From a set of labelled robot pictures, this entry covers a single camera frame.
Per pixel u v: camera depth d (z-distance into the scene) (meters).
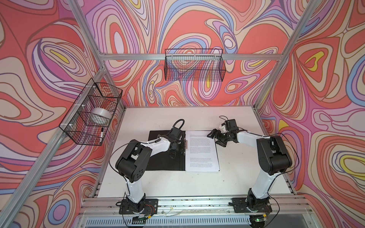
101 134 0.72
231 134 0.75
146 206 0.73
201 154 0.93
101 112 0.73
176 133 0.78
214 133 0.88
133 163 0.48
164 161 0.87
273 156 0.50
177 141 0.83
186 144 0.96
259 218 0.71
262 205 0.68
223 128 0.92
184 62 0.91
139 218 0.70
